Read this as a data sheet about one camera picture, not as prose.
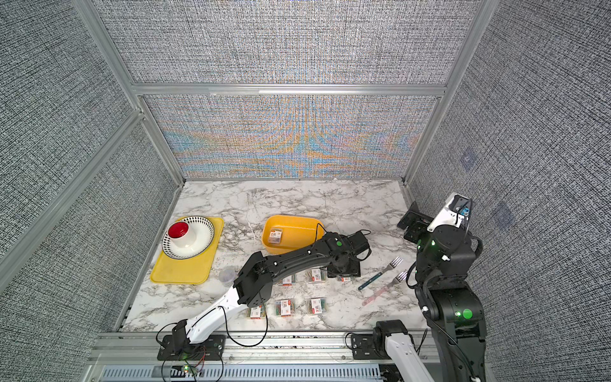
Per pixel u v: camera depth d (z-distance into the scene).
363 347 0.73
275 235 0.97
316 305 0.80
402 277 0.88
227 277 0.85
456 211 0.44
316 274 0.86
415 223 0.49
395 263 0.90
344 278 0.86
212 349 0.73
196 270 0.90
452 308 0.37
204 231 0.99
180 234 0.95
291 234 1.00
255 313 0.78
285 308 0.80
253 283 0.59
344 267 0.75
